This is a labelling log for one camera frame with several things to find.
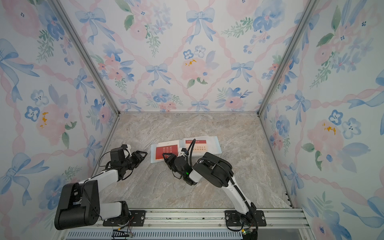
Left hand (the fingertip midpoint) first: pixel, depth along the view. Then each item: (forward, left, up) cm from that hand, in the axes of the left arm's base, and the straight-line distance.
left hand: (146, 154), depth 91 cm
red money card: (+5, -7, -4) cm, 9 cm away
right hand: (-1, -10, -1) cm, 10 cm away
